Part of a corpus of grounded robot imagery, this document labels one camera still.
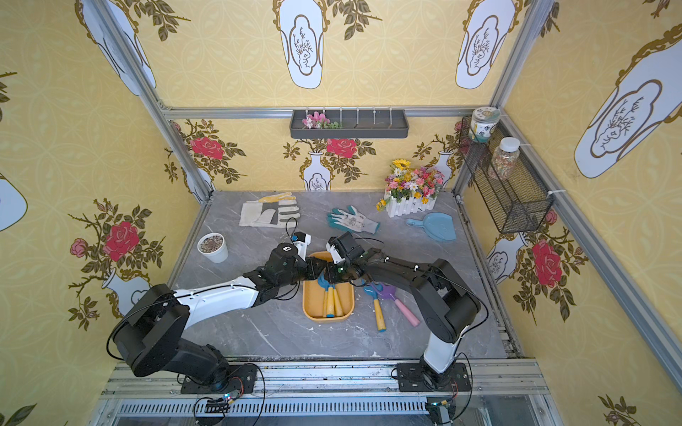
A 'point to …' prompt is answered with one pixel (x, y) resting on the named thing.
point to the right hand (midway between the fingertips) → (331, 269)
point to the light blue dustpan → (437, 225)
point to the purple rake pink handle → (388, 290)
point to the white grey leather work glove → (278, 210)
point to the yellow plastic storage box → (313, 295)
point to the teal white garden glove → (350, 219)
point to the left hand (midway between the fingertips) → (319, 259)
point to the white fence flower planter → (410, 191)
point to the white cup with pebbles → (213, 248)
